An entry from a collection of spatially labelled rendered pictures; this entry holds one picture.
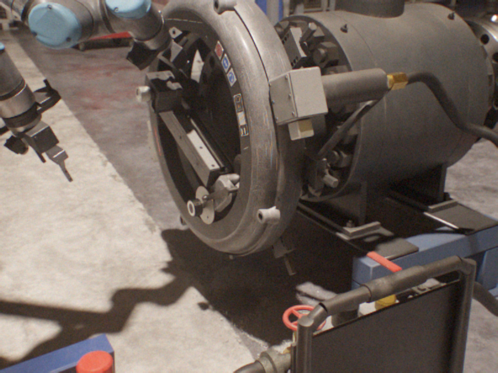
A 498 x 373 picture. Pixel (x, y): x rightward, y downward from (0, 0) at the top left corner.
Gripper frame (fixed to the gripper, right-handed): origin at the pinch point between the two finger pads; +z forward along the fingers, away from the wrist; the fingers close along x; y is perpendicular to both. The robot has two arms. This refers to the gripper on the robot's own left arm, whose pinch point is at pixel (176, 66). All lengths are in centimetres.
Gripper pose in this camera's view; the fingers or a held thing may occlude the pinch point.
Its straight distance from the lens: 171.7
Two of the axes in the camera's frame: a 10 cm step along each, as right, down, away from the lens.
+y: 6.1, -7.9, 0.9
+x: -7.6, -5.6, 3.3
